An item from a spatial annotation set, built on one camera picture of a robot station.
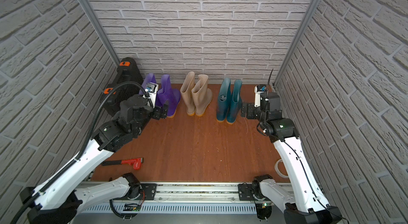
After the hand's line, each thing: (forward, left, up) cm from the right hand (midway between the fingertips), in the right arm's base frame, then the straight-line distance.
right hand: (254, 104), depth 72 cm
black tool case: (+31, +67, -1) cm, 73 cm away
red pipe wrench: (-15, +61, -26) cm, 68 cm away
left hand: (+2, +42, +8) cm, 43 cm away
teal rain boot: (+5, +14, -2) cm, 14 cm away
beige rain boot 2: (+15, +24, -9) cm, 30 cm away
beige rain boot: (+14, +32, -2) cm, 35 cm away
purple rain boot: (+25, +54, -3) cm, 59 cm away
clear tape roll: (-23, -12, -28) cm, 38 cm away
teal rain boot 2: (+5, +7, -6) cm, 11 cm away
